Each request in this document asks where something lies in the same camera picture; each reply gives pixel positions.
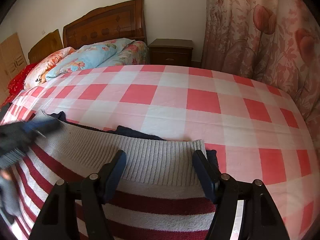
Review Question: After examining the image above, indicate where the red white striped sweater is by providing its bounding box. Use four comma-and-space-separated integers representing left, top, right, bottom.
12, 122, 216, 239

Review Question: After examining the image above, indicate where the red floral blanket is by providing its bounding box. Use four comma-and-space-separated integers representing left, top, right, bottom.
1, 62, 39, 107

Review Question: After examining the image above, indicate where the orange floral pillow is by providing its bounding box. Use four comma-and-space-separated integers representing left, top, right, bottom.
24, 47, 75, 90

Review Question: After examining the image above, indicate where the light wooden cabinet door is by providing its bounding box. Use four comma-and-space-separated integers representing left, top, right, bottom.
0, 33, 27, 103

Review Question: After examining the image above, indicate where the pink checkered bed sheet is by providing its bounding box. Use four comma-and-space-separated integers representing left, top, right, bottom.
3, 65, 319, 239

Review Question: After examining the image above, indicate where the small wooden headboard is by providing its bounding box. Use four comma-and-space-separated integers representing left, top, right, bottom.
28, 29, 63, 64

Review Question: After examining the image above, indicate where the light blue floral pillow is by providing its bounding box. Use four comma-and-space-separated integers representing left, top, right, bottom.
46, 42, 117, 81

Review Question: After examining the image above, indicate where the floral quilt under pillow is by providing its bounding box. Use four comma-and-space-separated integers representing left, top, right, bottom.
96, 37, 150, 68

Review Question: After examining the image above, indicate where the large wooden headboard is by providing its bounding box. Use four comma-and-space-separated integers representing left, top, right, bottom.
62, 0, 147, 49

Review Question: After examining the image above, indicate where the dark wooden nightstand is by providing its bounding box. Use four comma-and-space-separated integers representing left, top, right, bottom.
149, 38, 193, 67

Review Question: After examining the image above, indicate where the pink floral curtain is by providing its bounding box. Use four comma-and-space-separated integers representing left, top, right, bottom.
201, 0, 319, 149

